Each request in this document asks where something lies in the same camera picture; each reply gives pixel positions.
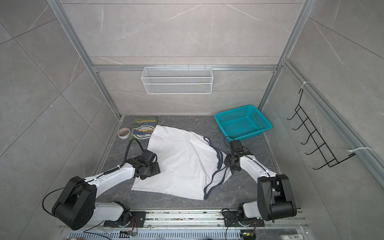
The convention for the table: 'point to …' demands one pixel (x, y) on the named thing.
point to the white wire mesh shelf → (177, 80)
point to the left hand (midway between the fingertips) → (156, 167)
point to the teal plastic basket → (242, 123)
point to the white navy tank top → (190, 166)
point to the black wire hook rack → (331, 160)
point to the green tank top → (143, 127)
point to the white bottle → (294, 236)
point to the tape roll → (123, 133)
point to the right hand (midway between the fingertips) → (228, 161)
